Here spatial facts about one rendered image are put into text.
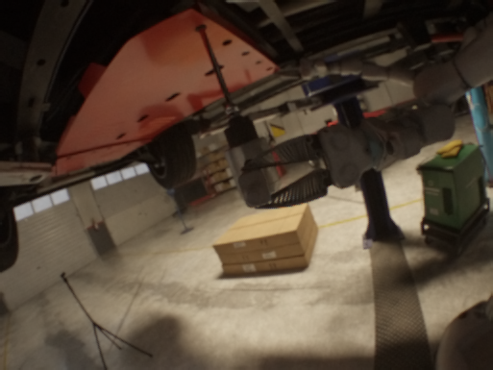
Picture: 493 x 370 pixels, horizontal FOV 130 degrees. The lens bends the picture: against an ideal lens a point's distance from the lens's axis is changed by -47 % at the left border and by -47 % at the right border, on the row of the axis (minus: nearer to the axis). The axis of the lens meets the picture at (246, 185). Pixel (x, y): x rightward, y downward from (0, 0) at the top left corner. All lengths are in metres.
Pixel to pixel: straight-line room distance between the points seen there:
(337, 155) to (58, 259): 8.76
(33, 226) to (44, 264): 1.36
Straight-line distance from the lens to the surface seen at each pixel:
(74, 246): 8.97
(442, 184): 1.81
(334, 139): 0.33
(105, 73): 0.60
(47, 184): 2.01
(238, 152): 0.41
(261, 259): 2.45
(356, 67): 0.99
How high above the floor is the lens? 1.28
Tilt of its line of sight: 7 degrees down
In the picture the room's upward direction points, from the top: 22 degrees counter-clockwise
